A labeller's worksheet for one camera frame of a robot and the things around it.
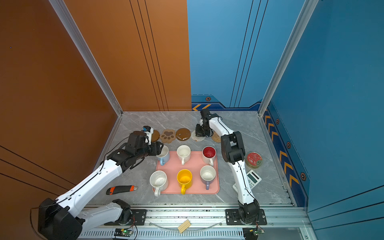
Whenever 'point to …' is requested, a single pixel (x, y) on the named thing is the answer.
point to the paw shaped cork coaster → (168, 136)
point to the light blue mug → (164, 156)
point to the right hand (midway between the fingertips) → (196, 134)
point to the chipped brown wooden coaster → (183, 134)
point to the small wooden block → (184, 226)
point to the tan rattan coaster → (216, 137)
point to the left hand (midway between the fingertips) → (159, 143)
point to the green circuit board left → (123, 232)
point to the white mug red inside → (209, 154)
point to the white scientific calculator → (253, 179)
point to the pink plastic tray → (196, 177)
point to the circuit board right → (252, 233)
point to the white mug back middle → (183, 152)
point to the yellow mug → (184, 178)
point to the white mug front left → (159, 181)
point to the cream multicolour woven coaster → (195, 138)
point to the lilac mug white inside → (207, 175)
